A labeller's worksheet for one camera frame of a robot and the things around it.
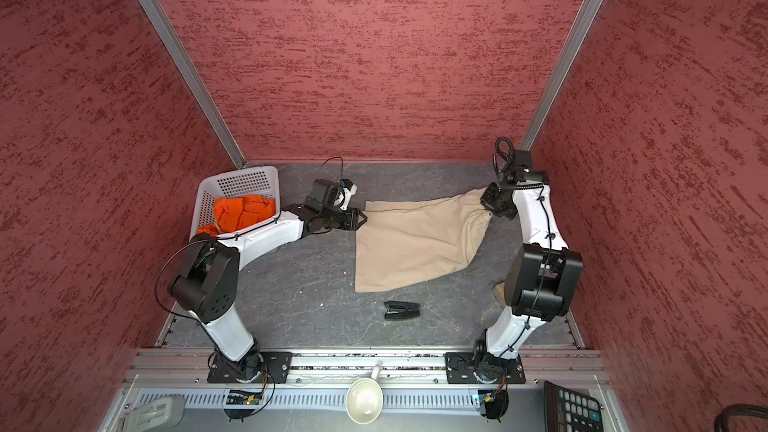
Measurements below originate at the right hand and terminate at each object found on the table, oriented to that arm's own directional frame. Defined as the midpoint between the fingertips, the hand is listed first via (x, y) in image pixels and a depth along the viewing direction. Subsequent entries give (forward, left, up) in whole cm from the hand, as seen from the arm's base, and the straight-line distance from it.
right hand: (483, 210), depth 87 cm
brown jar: (-19, -3, -13) cm, 23 cm away
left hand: (0, +37, -6) cm, 38 cm away
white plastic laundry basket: (+22, +77, -8) cm, 80 cm away
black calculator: (-48, -12, -14) cm, 51 cm away
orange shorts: (+7, +81, -8) cm, 82 cm away
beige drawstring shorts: (-1, +24, -14) cm, 28 cm away
